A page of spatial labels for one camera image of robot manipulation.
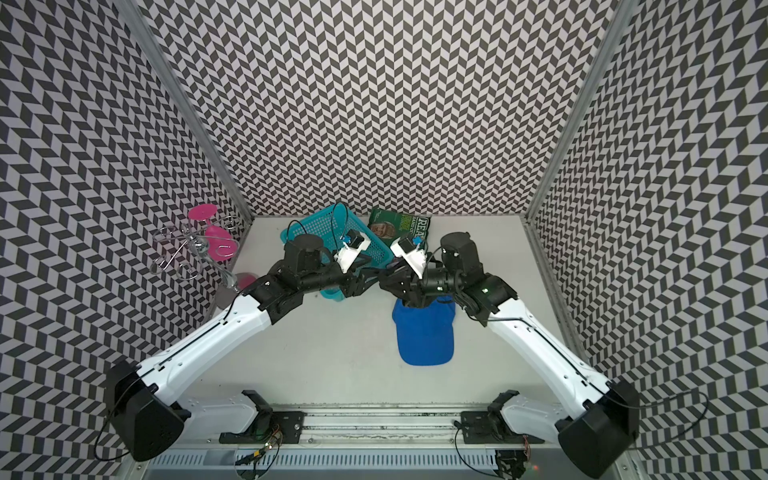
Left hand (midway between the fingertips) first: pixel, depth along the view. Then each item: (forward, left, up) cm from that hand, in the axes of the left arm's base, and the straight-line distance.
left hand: (372, 268), depth 72 cm
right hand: (-8, -3, +2) cm, 9 cm away
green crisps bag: (+35, -4, -23) cm, 42 cm away
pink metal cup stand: (+7, +45, +2) cm, 45 cm away
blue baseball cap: (-7, -14, -24) cm, 29 cm away
